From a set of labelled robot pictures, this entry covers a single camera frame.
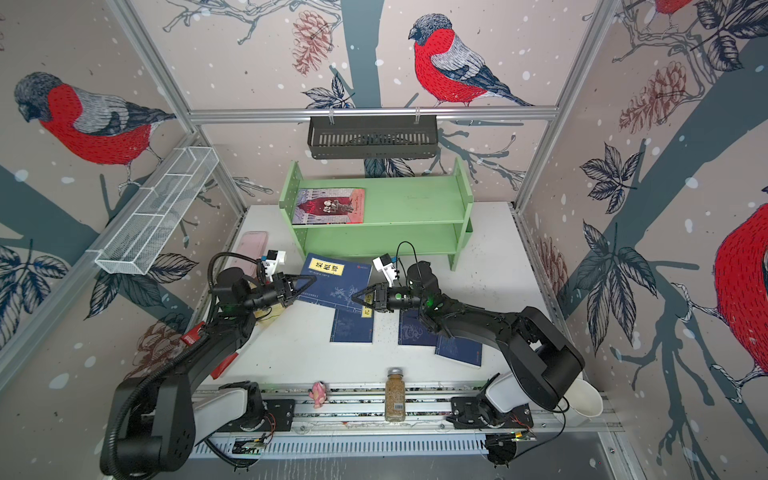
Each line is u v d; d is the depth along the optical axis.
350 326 0.88
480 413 0.66
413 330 0.88
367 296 0.73
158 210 0.79
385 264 0.75
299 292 0.74
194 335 0.84
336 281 0.76
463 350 0.82
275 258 0.76
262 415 0.73
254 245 1.07
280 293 0.70
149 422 0.44
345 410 0.76
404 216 0.81
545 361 0.43
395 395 0.73
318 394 0.75
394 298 0.70
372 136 1.06
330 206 0.83
